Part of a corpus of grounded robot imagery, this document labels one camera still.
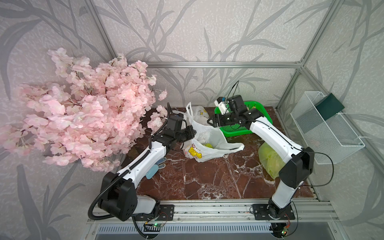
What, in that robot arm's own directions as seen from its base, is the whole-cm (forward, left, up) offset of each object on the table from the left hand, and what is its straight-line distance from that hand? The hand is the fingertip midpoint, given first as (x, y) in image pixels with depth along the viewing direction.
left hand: (198, 131), depth 81 cm
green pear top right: (0, -7, -14) cm, 16 cm away
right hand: (+5, -8, +4) cm, 10 cm away
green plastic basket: (-4, -17, +8) cm, 20 cm away
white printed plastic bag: (+3, -7, -17) cm, 19 cm away
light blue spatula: (-15, +28, -21) cm, 38 cm away
